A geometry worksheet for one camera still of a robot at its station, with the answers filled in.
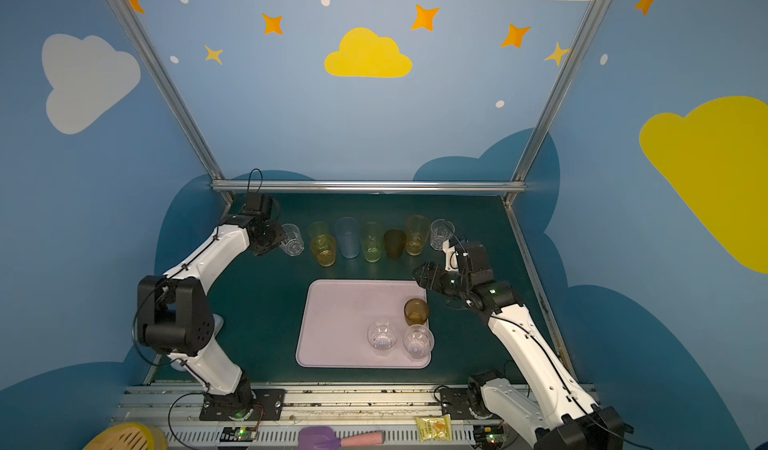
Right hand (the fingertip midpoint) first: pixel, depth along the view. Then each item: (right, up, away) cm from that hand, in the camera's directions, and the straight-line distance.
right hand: (426, 272), depth 78 cm
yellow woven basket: (-70, -36, -10) cm, 79 cm away
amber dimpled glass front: (-2, -13, +11) cm, 17 cm away
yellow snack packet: (+1, -36, -8) cm, 37 cm away
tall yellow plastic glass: (0, +12, +22) cm, 25 cm away
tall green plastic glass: (-16, +9, +23) cm, 29 cm away
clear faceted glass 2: (-12, -20, +8) cm, 25 cm away
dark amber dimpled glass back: (-8, +7, +23) cm, 26 cm away
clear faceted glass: (-2, -21, +6) cm, 22 cm away
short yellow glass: (-32, +5, +24) cm, 41 cm away
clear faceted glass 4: (+9, +11, +29) cm, 32 cm away
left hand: (-44, +9, +15) cm, 47 cm away
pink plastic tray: (-25, -14, +10) cm, 31 cm away
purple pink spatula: (-28, -39, -7) cm, 48 cm away
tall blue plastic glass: (-24, +11, +20) cm, 33 cm away
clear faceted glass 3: (-43, +7, +23) cm, 50 cm away
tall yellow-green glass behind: (-35, +12, +25) cm, 45 cm away
